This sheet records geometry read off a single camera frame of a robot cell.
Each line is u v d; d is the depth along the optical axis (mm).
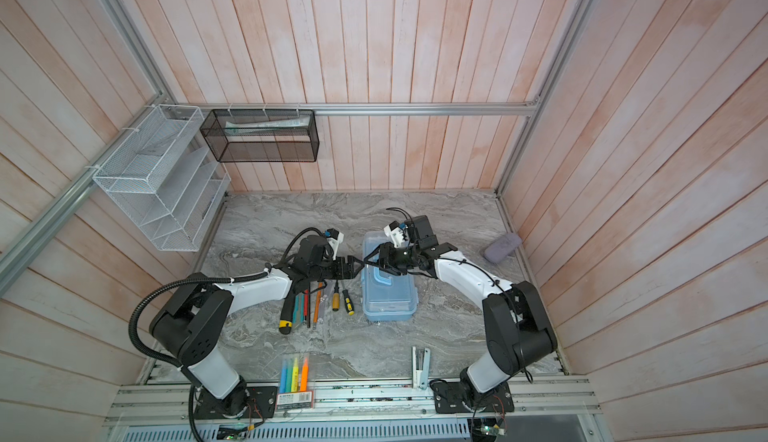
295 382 759
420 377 760
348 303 883
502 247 1008
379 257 776
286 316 873
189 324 464
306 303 902
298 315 879
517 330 450
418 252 696
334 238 837
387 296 833
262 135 1042
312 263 730
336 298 903
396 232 817
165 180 731
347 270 811
